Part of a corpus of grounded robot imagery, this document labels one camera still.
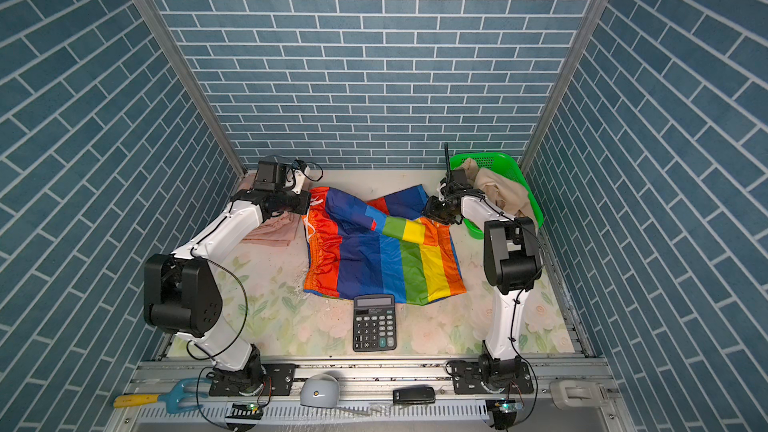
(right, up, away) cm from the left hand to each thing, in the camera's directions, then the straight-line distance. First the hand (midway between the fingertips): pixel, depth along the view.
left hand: (309, 196), depth 91 cm
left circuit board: (-10, -53, -19) cm, 57 cm away
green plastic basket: (+67, +12, +24) cm, 72 cm away
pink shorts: (-14, -12, +9) cm, 20 cm away
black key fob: (+32, -46, -22) cm, 60 cm away
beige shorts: (+63, +1, +4) cm, 64 cm away
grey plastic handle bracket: (+71, -48, -20) cm, 88 cm away
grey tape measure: (+10, -43, -26) cm, 51 cm away
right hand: (+37, -5, +10) cm, 38 cm away
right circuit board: (+53, -53, -19) cm, 77 cm away
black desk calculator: (+21, -35, -10) cm, 42 cm away
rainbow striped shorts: (+21, -17, +8) cm, 28 cm away
